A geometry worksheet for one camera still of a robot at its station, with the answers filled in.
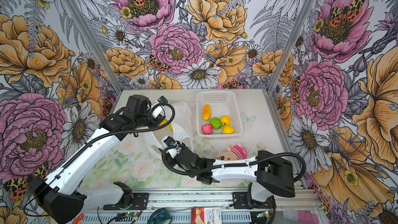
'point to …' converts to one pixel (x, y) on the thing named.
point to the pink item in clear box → (309, 216)
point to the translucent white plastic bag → (180, 114)
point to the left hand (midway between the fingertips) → (158, 118)
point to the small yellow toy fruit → (225, 119)
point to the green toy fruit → (215, 123)
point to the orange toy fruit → (207, 112)
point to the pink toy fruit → (207, 129)
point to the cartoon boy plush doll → (236, 153)
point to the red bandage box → (206, 215)
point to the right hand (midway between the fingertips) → (165, 149)
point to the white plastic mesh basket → (222, 103)
